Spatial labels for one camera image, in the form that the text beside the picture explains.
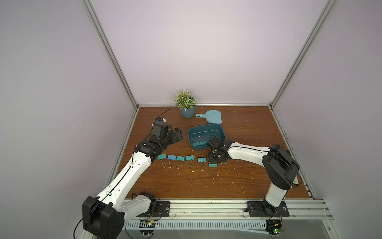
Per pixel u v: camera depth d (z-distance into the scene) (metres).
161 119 0.70
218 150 0.68
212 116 1.14
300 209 0.73
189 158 0.90
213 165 0.87
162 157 0.90
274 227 0.68
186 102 1.01
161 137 0.59
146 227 0.72
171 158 0.92
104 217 0.37
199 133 1.04
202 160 0.88
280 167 0.47
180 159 0.90
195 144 0.96
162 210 0.73
